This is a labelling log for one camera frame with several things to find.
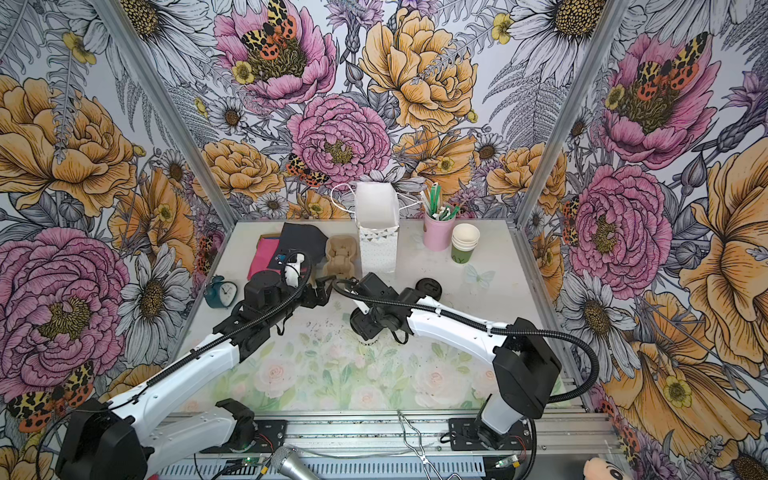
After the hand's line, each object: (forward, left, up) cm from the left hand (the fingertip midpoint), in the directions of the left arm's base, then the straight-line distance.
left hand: (322, 284), depth 81 cm
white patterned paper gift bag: (+32, -14, -9) cm, 36 cm away
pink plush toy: (-40, -64, -10) cm, 76 cm away
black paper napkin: (+33, +16, -17) cm, 40 cm away
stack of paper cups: (+20, -43, -6) cm, 47 cm away
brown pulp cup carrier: (+18, -2, -12) cm, 22 cm away
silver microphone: (-38, +5, -14) cm, 40 cm away
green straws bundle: (+34, -33, -2) cm, 48 cm away
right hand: (-8, -13, -8) cm, 18 cm away
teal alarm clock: (+5, +34, -13) cm, 37 cm away
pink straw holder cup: (+28, -35, -10) cm, 46 cm away
